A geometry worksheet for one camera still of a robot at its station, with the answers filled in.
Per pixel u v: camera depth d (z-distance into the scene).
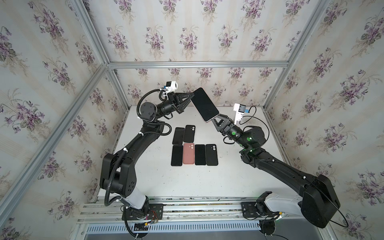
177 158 0.91
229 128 0.57
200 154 0.94
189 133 1.04
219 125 0.58
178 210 0.75
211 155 0.94
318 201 0.40
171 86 0.64
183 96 0.63
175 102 0.60
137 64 0.98
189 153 0.93
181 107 0.61
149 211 0.72
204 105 0.59
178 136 1.02
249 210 0.73
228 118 0.64
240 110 0.58
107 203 0.38
